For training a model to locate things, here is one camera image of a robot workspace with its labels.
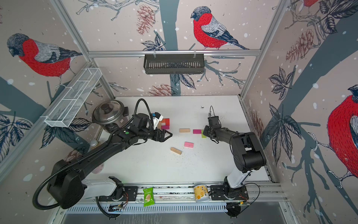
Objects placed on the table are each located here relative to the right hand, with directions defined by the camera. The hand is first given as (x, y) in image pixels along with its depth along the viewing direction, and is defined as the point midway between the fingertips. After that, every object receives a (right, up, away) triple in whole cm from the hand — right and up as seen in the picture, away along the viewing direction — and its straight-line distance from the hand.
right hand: (207, 129), depth 99 cm
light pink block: (-14, -9, -6) cm, 18 cm away
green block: (-3, -4, -2) cm, 6 cm away
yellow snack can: (-8, -27, -31) cm, 42 cm away
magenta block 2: (-30, +2, +2) cm, 30 cm away
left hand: (-26, +2, -22) cm, 34 cm away
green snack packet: (-36, -32, -28) cm, 55 cm away
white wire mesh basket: (-80, +12, -29) cm, 86 cm away
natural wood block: (-16, -1, +2) cm, 16 cm away
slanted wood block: (-25, -11, -9) cm, 29 cm away
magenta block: (-7, -1, -2) cm, 8 cm away
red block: (-30, +5, +4) cm, 30 cm away
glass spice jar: (-72, -6, -17) cm, 74 cm away
